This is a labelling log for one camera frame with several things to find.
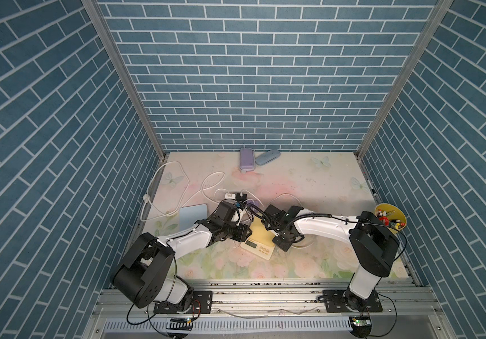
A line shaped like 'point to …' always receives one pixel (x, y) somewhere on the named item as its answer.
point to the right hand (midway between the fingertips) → (284, 242)
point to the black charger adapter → (239, 198)
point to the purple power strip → (256, 204)
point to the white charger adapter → (232, 195)
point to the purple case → (246, 159)
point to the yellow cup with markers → (390, 216)
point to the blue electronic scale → (189, 214)
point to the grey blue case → (267, 157)
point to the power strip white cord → (151, 179)
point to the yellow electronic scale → (261, 241)
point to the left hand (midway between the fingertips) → (251, 232)
